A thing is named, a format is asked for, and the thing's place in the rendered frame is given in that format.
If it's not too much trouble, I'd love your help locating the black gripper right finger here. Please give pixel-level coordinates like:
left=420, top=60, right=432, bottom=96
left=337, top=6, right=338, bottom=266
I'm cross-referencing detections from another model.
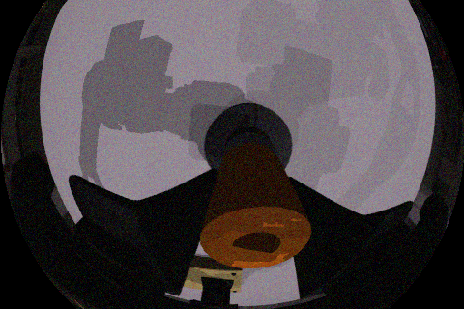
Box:
left=289, top=177, right=414, bottom=300

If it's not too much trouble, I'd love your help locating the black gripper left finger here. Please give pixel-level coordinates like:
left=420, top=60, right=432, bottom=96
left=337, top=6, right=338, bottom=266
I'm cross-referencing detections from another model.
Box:
left=69, top=169, right=219, bottom=296

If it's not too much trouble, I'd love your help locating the orange knob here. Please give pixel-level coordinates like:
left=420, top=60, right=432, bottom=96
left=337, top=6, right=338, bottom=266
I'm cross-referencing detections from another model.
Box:
left=200, top=143, right=312, bottom=269

